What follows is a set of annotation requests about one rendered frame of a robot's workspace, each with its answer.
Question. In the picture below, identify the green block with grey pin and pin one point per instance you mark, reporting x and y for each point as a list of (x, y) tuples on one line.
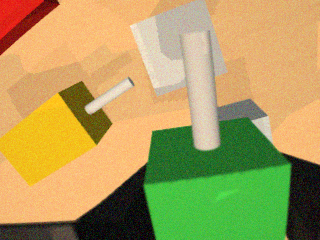
[(214, 180)]

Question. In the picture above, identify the red tray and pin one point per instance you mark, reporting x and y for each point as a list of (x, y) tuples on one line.
[(17, 17)]

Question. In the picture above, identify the yellow block with white pin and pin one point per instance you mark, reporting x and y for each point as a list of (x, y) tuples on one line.
[(62, 129)]

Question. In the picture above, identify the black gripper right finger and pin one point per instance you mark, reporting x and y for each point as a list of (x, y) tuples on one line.
[(303, 213)]

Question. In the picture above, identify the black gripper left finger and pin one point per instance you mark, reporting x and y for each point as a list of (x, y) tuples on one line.
[(123, 215)]

